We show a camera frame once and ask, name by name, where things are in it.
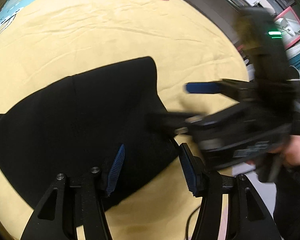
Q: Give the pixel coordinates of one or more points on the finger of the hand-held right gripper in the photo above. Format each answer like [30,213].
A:
[202,88]
[170,120]

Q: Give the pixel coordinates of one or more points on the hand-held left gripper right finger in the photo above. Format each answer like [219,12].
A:
[187,170]

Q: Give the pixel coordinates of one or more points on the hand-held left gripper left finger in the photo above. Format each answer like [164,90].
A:
[116,170]

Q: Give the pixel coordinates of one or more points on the black pants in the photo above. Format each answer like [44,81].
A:
[65,117]

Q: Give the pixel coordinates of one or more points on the person's right forearm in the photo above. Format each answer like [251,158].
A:
[295,205]

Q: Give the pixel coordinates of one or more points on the person's right hand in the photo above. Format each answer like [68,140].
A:
[295,152]

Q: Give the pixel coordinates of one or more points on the yellow printed bed sheet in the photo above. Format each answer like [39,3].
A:
[90,35]

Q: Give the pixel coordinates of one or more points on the pink framed object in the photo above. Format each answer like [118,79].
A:
[293,10]

